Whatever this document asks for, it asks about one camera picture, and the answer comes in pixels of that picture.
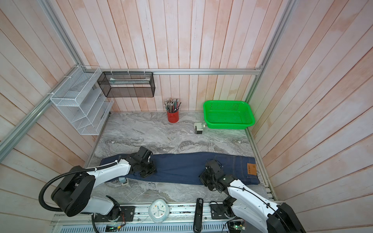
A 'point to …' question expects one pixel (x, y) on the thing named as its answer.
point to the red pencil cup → (173, 117)
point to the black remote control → (198, 217)
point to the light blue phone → (122, 179)
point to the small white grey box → (198, 127)
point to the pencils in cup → (172, 106)
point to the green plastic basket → (228, 114)
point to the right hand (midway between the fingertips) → (197, 176)
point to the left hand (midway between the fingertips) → (157, 172)
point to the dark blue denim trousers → (183, 168)
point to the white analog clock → (159, 210)
